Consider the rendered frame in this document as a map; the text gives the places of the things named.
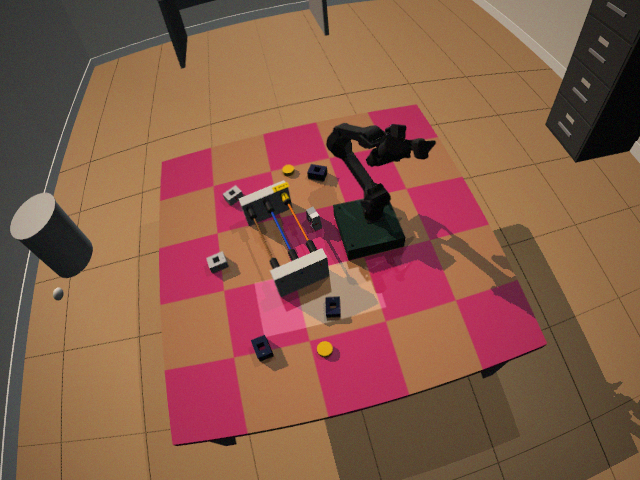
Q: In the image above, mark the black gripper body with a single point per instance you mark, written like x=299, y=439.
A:
x=418, y=146

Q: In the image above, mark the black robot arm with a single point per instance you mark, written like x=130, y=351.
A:
x=389, y=144

